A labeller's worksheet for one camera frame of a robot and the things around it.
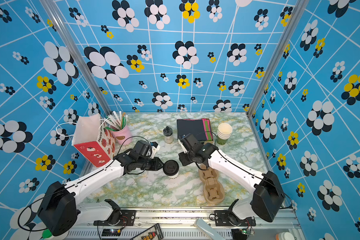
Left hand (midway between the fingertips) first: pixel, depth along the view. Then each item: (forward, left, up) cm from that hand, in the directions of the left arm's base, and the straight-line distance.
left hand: (164, 165), depth 81 cm
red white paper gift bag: (+7, +35, +15) cm, 38 cm away
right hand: (+3, -11, +3) cm, 11 cm away
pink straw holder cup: (+20, +30, 0) cm, 36 cm away
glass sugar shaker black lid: (+21, 0, -2) cm, 22 cm away
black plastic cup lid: (-2, -3, +1) cm, 4 cm away
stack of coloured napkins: (+31, -23, -6) cm, 39 cm away
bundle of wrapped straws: (+26, +35, +5) cm, 44 cm away
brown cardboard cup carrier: (-13, -27, -8) cm, 31 cm away
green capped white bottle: (-31, +47, -1) cm, 56 cm away
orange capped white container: (-31, -54, -3) cm, 62 cm away
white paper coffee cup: (-5, -6, -4) cm, 8 cm away
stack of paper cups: (+19, -35, +4) cm, 40 cm away
